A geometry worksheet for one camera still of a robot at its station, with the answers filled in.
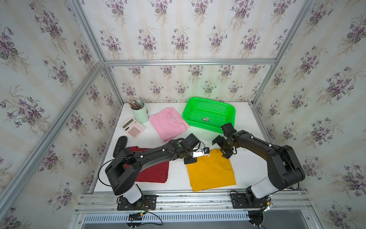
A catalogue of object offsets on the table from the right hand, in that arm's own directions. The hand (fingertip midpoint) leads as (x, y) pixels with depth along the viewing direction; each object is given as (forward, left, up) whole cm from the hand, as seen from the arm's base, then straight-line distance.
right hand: (216, 148), depth 90 cm
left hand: (-8, +14, +3) cm, 16 cm away
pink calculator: (+15, +59, 0) cm, 60 cm away
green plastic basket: (+30, +2, -2) cm, 30 cm away
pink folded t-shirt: (+19, +33, -1) cm, 38 cm away
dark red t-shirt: (-16, +36, -1) cm, 39 cm away
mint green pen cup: (+22, +53, +5) cm, 58 cm away
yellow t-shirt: (-15, +5, 0) cm, 16 cm away
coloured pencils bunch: (+27, +57, +11) cm, 64 cm away
